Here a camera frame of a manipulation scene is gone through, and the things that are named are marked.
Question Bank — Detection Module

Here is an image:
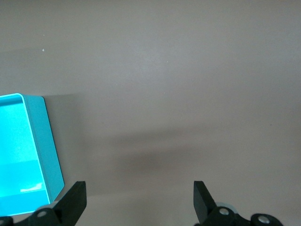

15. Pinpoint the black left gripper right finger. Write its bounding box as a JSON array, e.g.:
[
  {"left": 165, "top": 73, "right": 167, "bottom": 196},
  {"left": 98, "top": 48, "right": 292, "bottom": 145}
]
[{"left": 193, "top": 180, "right": 283, "bottom": 226}]

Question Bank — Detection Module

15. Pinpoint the turquoise plastic storage box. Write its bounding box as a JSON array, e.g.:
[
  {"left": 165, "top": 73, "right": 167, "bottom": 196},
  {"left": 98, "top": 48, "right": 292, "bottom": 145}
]
[{"left": 0, "top": 93, "right": 65, "bottom": 217}]

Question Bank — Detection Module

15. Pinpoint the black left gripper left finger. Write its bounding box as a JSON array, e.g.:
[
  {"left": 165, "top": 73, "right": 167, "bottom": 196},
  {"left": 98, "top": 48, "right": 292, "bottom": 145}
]
[{"left": 0, "top": 181, "right": 87, "bottom": 226}]

